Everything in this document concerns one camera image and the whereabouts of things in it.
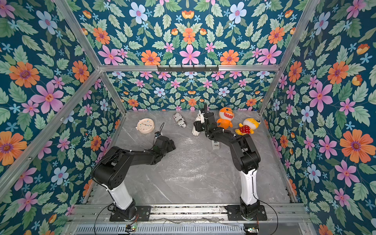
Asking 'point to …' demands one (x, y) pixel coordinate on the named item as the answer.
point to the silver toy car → (180, 121)
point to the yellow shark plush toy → (247, 127)
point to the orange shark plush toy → (226, 115)
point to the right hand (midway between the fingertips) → (202, 119)
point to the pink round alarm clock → (145, 126)
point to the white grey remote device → (215, 145)
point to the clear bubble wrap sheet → (188, 160)
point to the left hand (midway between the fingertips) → (172, 143)
